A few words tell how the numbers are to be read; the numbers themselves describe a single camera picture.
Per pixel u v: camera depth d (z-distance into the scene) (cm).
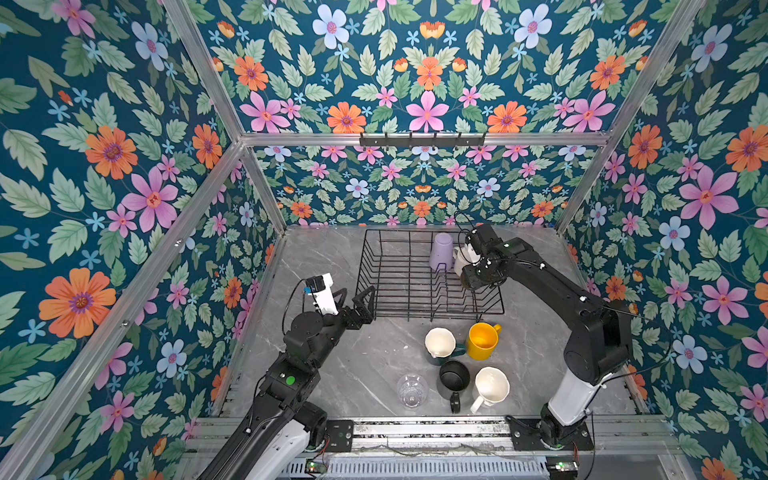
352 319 62
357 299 62
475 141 91
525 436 73
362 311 63
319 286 61
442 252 97
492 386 79
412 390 82
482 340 88
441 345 86
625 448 74
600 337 46
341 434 74
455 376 82
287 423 58
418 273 105
